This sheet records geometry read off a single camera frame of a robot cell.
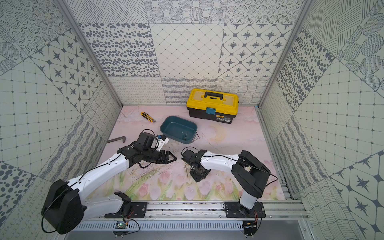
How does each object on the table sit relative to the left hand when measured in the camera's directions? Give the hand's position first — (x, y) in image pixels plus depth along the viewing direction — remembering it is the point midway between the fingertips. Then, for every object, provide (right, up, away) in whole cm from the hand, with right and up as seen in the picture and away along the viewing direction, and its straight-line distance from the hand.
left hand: (172, 155), depth 79 cm
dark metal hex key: (-38, +7, +22) cm, 44 cm away
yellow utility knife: (-23, +20, +32) cm, 44 cm away
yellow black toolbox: (+24, +29, +22) cm, 44 cm away
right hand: (+16, -14, +6) cm, 22 cm away
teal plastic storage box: (0, +12, +27) cm, 30 cm away
